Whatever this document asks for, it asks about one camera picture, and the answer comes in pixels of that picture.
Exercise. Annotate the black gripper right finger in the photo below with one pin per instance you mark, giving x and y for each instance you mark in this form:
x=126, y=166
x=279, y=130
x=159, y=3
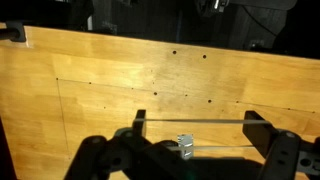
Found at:
x=258, y=131

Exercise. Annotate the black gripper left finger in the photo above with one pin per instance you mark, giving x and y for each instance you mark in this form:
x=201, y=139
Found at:
x=138, y=124

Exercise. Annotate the dark cabinet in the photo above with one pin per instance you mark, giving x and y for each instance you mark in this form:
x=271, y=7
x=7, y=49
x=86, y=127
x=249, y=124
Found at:
x=253, y=28

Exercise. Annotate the black metallic device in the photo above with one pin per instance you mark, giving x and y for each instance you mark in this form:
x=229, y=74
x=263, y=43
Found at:
x=213, y=6

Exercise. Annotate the black table clamp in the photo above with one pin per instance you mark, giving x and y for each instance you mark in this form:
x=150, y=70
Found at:
x=15, y=33

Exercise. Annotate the grey duct tape piece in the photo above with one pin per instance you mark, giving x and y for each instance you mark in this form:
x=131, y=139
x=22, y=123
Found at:
x=185, y=146

